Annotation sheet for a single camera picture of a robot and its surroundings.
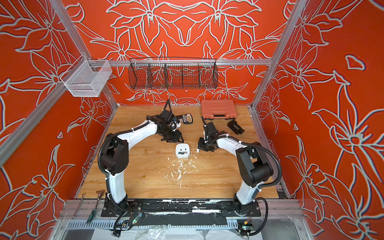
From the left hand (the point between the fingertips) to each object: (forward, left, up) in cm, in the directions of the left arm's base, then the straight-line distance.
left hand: (181, 139), depth 90 cm
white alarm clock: (-5, -1, -4) cm, 7 cm away
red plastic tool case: (+31, -24, -2) cm, 39 cm away
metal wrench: (-42, +49, -8) cm, 65 cm away
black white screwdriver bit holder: (+23, -1, -7) cm, 24 cm away
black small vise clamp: (+17, -37, -6) cm, 41 cm away
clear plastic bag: (-46, +9, -9) cm, 48 cm away
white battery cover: (-4, -11, -4) cm, 12 cm away
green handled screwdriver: (-41, +40, -8) cm, 57 cm away
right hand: (-1, -11, -4) cm, 11 cm away
